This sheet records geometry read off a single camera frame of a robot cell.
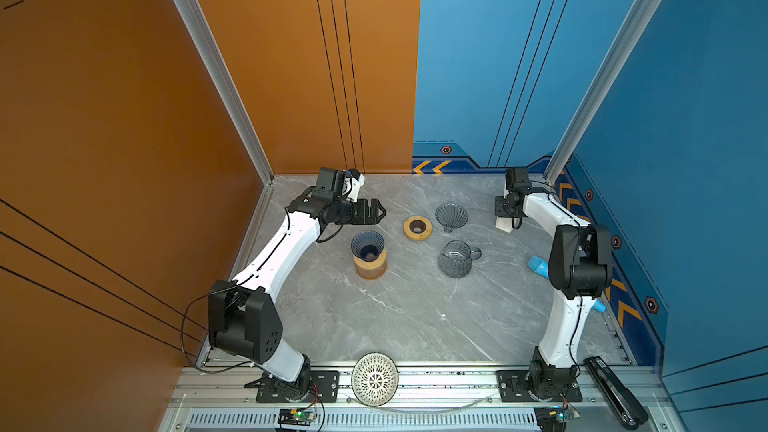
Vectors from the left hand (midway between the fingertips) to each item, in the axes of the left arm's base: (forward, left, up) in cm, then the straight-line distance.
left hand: (372, 209), depth 84 cm
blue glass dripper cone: (-6, +2, -10) cm, 12 cm away
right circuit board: (-46, -44, -21) cm, 67 cm away
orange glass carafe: (-9, +1, -21) cm, 23 cm away
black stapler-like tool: (-43, -61, -19) cm, 77 cm away
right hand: (+12, -44, -14) cm, 48 cm away
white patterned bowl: (-38, -2, -20) cm, 43 cm away
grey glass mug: (-4, -26, -20) cm, 33 cm away
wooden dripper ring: (+8, -14, -20) cm, 25 cm away
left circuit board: (-46, +17, -22) cm, 54 cm away
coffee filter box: (+10, -45, -20) cm, 51 cm away
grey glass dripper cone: (+10, -26, -16) cm, 32 cm away
